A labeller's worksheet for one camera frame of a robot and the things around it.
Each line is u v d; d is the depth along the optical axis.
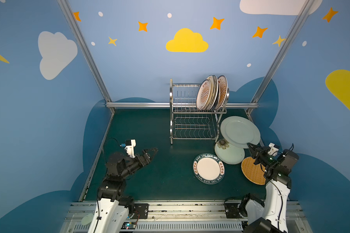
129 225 0.71
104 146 0.98
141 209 0.75
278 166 0.58
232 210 0.74
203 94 0.91
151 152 0.66
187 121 1.08
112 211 0.48
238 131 0.83
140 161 0.61
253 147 0.74
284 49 0.85
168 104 0.80
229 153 0.97
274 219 0.43
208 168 0.88
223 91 0.74
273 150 0.70
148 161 0.61
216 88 0.73
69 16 0.71
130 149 0.65
